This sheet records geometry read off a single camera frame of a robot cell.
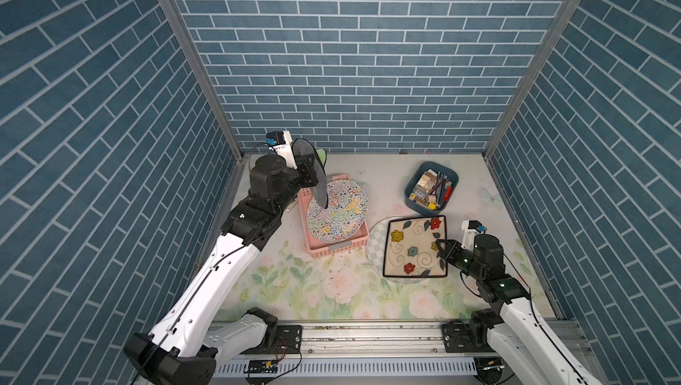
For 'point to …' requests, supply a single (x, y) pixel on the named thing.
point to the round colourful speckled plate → (346, 211)
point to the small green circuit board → (263, 366)
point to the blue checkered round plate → (374, 249)
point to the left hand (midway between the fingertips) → (322, 155)
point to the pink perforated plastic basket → (317, 247)
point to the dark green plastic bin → (429, 188)
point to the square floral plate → (410, 248)
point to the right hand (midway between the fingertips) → (438, 241)
